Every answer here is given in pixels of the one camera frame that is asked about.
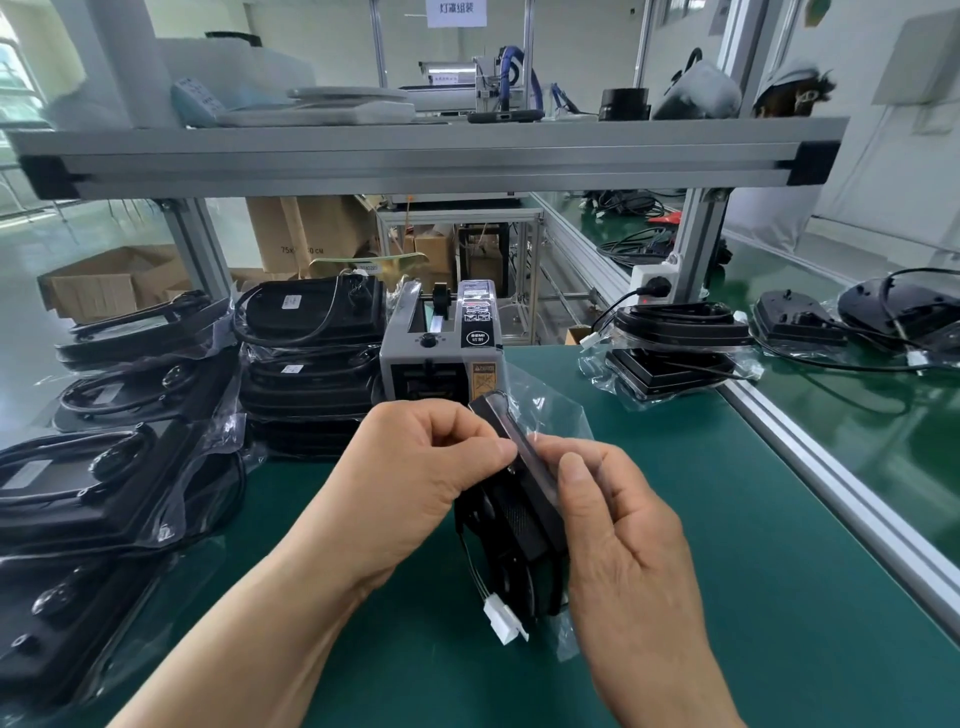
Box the person's right hand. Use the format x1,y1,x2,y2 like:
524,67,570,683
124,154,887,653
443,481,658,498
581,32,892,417
532,432,744,728

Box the person's left hand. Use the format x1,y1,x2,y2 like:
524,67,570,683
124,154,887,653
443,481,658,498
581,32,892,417
277,397,519,594

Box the group of bagged black lamps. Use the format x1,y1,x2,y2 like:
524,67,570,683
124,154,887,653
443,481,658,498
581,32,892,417
582,300,767,407

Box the unbagged black lamps with cables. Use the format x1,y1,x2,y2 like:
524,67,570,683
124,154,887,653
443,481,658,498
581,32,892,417
750,270,960,369

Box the person's left forearm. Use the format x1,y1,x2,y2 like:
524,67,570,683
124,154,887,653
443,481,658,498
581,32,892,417
112,547,369,728

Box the grey tape dispenser machine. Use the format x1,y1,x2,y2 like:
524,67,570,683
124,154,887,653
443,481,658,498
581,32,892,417
379,279,504,404

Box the white power socket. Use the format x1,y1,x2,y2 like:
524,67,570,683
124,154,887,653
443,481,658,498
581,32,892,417
637,267,677,302

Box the grey metal shelf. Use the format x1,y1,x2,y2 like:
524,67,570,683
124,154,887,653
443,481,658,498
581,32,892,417
7,117,849,201

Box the open cardboard box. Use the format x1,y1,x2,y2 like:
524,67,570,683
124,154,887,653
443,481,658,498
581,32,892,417
37,244,189,324

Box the white flat scale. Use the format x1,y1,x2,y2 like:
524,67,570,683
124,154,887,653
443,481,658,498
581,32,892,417
228,85,419,126

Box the white handset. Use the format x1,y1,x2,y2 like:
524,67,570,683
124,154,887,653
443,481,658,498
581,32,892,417
169,78,230,128

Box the white box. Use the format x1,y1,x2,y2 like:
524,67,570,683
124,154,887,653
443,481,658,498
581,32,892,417
157,40,317,110

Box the black cup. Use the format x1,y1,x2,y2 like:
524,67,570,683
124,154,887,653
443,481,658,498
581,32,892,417
600,87,651,122

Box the white hanging sign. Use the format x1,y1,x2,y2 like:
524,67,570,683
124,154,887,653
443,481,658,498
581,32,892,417
426,0,488,29

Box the grey barcode scanner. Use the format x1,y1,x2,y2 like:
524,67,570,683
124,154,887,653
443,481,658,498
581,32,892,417
652,57,744,122

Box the window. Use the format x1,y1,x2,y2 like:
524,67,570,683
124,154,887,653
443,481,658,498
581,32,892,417
0,37,47,129

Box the aluminium table edge rail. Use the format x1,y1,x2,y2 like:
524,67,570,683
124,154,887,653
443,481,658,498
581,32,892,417
723,378,960,632

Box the bundle of black cables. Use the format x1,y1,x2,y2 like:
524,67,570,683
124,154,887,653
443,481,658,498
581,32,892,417
600,225,677,269

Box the aluminium workstation frame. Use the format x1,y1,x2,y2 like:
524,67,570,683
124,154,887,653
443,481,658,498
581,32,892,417
369,0,539,122

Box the grey wall electrical box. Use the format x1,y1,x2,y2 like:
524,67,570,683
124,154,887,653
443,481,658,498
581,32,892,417
873,12,960,107

